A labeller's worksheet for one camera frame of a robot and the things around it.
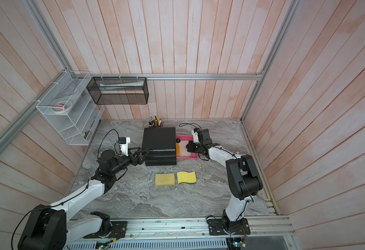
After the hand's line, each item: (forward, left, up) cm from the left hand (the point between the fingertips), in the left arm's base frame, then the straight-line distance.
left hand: (145, 150), depth 81 cm
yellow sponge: (-8, -10, -17) cm, 21 cm away
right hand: (+12, -23, -11) cm, 28 cm away
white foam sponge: (+7, -21, -10) cm, 24 cm away
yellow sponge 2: (-7, -22, -17) cm, 29 cm away
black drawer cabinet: (+8, -8, -3) cm, 11 cm away
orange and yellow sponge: (+6, -17, -7) cm, 19 cm away
